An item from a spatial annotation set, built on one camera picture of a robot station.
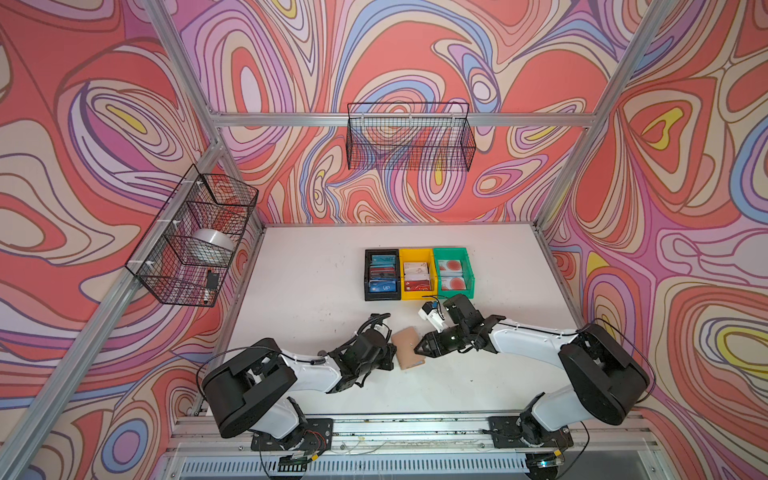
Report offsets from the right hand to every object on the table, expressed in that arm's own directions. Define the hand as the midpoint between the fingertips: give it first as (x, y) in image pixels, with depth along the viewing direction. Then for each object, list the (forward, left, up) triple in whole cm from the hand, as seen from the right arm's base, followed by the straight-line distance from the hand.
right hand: (422, 355), depth 84 cm
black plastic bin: (+29, +11, 0) cm, 31 cm away
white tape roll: (+16, +51, +31) cm, 62 cm away
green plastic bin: (+29, -14, +1) cm, 32 cm away
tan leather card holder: (+5, +4, -1) cm, 7 cm away
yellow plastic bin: (+29, -2, -1) cm, 29 cm away
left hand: (+2, +6, -1) cm, 6 cm away
